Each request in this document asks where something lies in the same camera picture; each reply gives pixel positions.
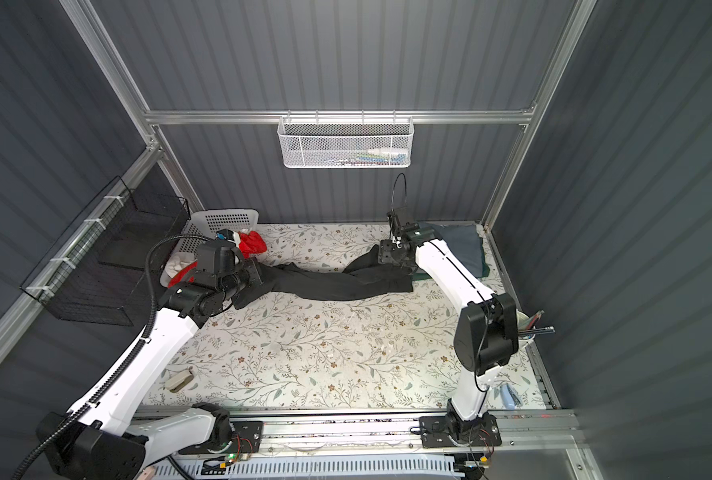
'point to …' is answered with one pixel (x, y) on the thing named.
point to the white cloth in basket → (178, 261)
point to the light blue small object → (510, 398)
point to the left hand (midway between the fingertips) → (257, 265)
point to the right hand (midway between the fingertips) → (393, 257)
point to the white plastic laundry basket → (209, 222)
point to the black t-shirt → (369, 275)
